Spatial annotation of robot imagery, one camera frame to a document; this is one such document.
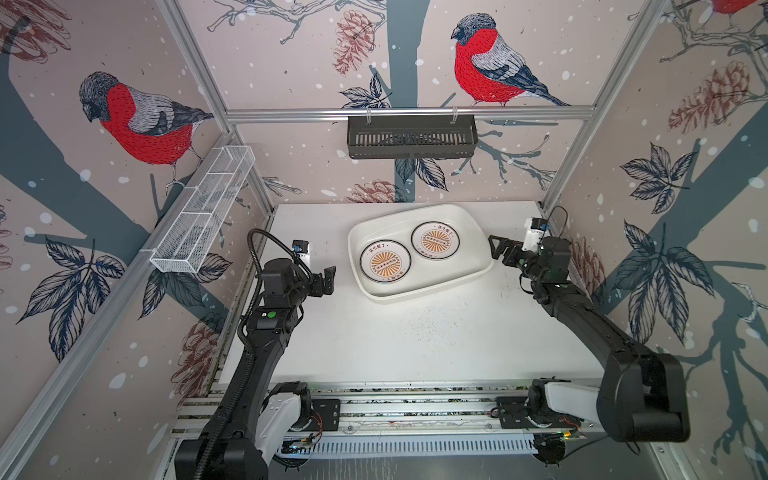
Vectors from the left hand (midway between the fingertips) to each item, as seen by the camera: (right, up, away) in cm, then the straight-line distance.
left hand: (316, 265), depth 79 cm
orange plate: (+18, -1, +21) cm, 28 cm away
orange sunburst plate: (+37, +6, +29) cm, 48 cm away
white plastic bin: (+49, 0, +24) cm, 55 cm away
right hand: (+53, +6, +5) cm, 53 cm away
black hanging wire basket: (+28, +43, +25) cm, 57 cm away
